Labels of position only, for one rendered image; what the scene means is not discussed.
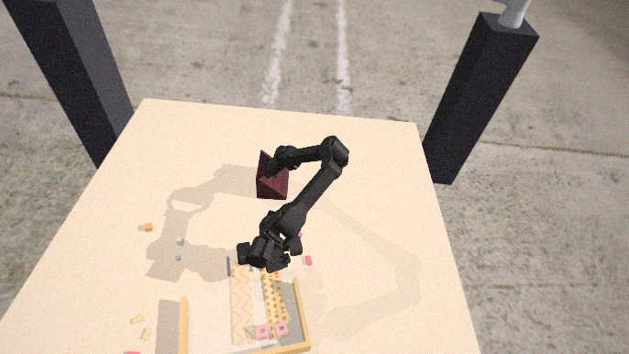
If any orange polka-dot strip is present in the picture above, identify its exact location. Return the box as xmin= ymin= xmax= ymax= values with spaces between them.
xmin=262 ymin=268 xmax=281 ymax=281

